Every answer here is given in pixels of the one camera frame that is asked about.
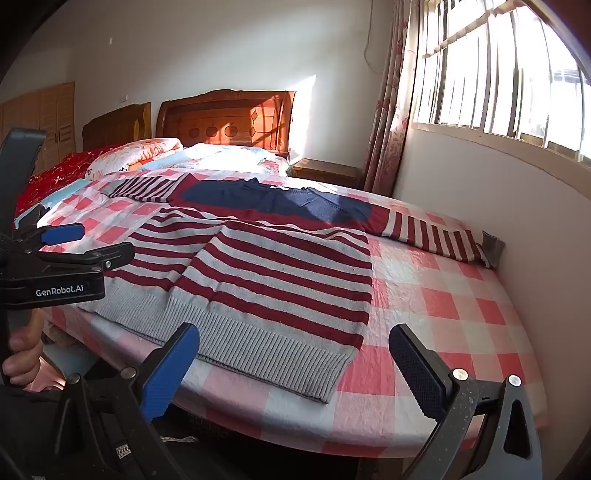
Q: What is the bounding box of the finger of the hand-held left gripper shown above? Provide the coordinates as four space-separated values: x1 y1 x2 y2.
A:
15 222 87 253
39 242 136 278

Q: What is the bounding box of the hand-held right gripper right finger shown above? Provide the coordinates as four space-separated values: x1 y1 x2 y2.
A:
389 323 544 480

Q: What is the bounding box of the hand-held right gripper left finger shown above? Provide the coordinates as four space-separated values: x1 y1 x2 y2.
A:
48 322 201 480

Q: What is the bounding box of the red grey striped sweater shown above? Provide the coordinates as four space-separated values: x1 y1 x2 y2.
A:
78 173 498 405

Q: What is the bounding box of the person's left hand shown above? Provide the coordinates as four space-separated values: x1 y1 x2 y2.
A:
2 308 45 387

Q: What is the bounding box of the red patterned blanket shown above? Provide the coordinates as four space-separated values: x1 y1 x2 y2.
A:
14 145 123 219

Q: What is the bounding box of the red white checked bed sheet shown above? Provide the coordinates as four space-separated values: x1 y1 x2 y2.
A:
14 168 551 455

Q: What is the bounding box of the pink floral pillow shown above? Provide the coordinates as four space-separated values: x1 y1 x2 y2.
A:
87 137 184 181

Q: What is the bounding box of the small dark wooden headboard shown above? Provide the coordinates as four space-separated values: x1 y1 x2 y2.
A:
82 102 152 152

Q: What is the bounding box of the light wooden wardrobe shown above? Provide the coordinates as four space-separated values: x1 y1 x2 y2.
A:
0 82 76 176

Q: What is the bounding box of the grey cloth piece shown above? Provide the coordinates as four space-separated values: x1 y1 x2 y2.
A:
480 231 507 271

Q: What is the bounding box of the floral quilt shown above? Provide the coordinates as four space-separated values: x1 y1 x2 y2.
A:
139 142 290 177

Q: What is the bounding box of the large carved wooden headboard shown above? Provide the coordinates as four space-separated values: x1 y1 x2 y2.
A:
156 89 297 160

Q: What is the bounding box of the wooden nightstand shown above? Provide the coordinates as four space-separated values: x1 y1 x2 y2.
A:
290 158 363 190

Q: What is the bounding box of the pink floral curtain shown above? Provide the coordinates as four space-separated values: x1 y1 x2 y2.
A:
362 0 419 195

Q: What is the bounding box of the barred window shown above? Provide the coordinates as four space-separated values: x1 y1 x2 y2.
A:
411 0 591 168

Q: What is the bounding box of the wall cable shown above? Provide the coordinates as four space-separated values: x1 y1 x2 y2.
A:
362 18 384 75

